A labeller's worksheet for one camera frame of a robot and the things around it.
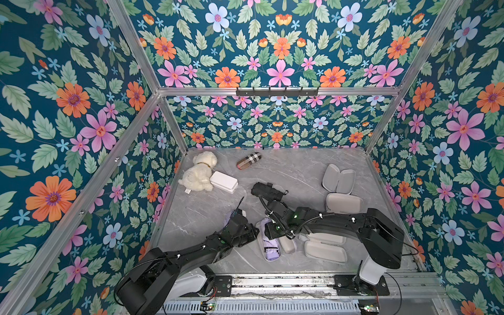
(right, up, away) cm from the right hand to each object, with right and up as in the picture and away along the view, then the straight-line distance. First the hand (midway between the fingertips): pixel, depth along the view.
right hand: (270, 228), depth 84 cm
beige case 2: (+37, +9, +10) cm, 39 cm away
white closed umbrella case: (-24, +19, +16) cm, 34 cm away
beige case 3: (+24, -8, 0) cm, 26 cm away
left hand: (-3, -1, +1) cm, 4 cm away
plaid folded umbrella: (-12, +31, +27) cm, 42 cm away
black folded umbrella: (+1, +14, +12) cm, 18 cm away
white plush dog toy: (-36, +22, +12) cm, 44 cm away
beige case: (+37, +19, +20) cm, 46 cm away
